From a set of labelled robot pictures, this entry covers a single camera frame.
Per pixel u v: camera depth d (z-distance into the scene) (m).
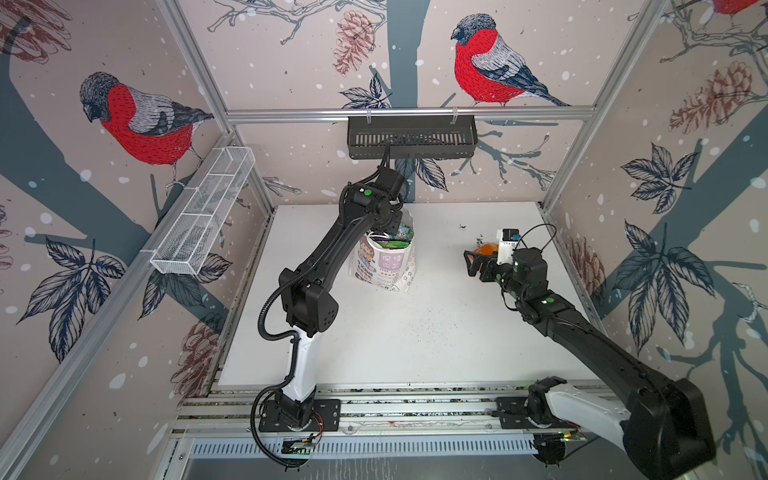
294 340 0.56
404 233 0.88
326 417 0.73
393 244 0.83
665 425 0.38
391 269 0.83
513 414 0.73
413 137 1.06
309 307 0.52
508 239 0.70
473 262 0.75
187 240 0.72
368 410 0.76
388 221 0.73
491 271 0.72
